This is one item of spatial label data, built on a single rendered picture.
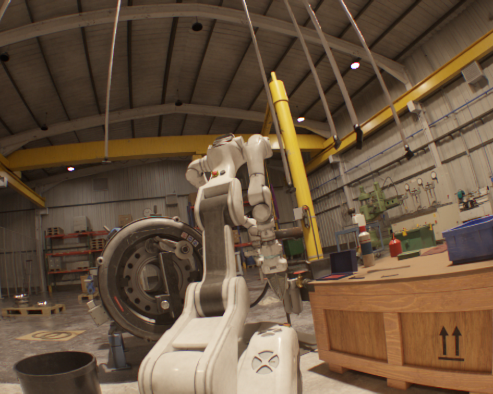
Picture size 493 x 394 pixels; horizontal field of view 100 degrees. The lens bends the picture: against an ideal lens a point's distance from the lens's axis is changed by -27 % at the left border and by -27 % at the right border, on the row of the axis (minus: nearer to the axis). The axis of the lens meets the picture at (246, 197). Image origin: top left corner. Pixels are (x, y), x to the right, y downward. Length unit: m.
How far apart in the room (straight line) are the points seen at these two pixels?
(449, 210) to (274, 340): 6.32
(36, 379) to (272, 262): 0.94
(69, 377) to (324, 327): 1.10
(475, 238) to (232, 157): 1.22
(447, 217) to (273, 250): 6.03
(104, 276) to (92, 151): 12.12
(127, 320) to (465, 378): 1.58
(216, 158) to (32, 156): 13.32
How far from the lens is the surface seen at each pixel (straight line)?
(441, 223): 6.69
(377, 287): 1.12
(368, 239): 1.57
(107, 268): 1.65
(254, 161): 1.17
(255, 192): 1.10
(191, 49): 11.51
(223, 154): 1.53
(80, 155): 13.68
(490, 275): 0.91
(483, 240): 1.00
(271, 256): 1.10
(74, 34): 10.30
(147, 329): 1.68
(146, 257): 1.78
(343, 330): 1.35
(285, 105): 5.75
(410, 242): 4.13
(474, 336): 1.01
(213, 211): 1.25
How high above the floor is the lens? 0.65
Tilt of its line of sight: 12 degrees up
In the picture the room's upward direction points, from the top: 10 degrees counter-clockwise
